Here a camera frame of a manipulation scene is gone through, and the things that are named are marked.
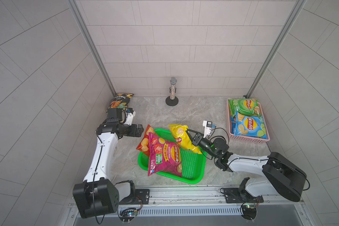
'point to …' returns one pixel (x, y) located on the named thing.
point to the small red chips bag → (143, 145)
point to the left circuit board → (127, 214)
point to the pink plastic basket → (231, 123)
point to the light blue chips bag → (247, 125)
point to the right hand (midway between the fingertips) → (185, 132)
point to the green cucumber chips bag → (248, 106)
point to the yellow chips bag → (180, 134)
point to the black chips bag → (121, 100)
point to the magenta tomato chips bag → (164, 155)
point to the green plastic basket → (193, 164)
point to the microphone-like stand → (172, 100)
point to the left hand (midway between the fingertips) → (137, 126)
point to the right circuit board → (249, 212)
